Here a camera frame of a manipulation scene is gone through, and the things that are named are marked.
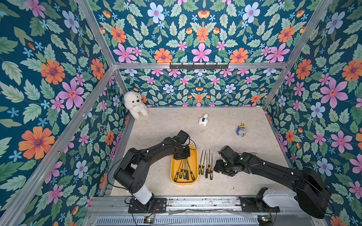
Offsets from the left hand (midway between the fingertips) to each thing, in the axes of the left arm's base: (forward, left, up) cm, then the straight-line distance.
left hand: (191, 155), depth 89 cm
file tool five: (-10, -12, -2) cm, 16 cm away
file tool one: (-7, -5, -3) cm, 9 cm away
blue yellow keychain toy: (+17, -38, 0) cm, 41 cm away
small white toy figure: (+28, -12, 0) cm, 31 cm away
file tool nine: (-9, +7, -2) cm, 11 cm away
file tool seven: (-9, +1, -3) cm, 10 cm away
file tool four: (-10, -10, -2) cm, 14 cm away
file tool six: (-9, +3, -2) cm, 10 cm away
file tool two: (-8, -7, -3) cm, 10 cm away
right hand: (-11, -14, +1) cm, 18 cm away
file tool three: (-8, -9, -3) cm, 13 cm away
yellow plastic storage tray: (-5, +10, -2) cm, 11 cm away
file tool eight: (-9, +5, -3) cm, 10 cm away
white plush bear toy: (+39, +40, +13) cm, 57 cm away
